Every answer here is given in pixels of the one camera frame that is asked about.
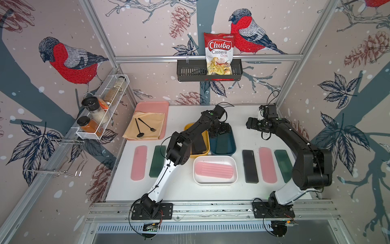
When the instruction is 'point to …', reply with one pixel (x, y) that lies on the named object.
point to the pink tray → (159, 107)
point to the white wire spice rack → (108, 84)
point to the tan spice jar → (111, 95)
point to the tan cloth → (154, 120)
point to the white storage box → (201, 180)
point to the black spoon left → (140, 134)
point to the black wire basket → (196, 70)
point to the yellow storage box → (206, 138)
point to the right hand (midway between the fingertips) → (252, 123)
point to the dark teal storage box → (231, 145)
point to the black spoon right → (151, 129)
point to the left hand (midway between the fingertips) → (228, 132)
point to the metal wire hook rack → (62, 157)
